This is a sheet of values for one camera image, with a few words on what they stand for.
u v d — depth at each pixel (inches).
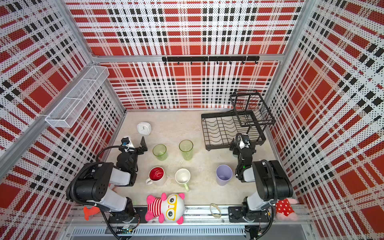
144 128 40.8
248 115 45.2
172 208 27.3
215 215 28.8
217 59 35.0
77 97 30.1
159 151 36.7
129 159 27.3
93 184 17.8
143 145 32.4
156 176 33.7
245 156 27.0
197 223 28.3
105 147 40.8
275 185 17.0
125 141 29.0
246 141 29.7
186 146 33.9
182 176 33.2
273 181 17.2
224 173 31.4
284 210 27.7
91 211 29.3
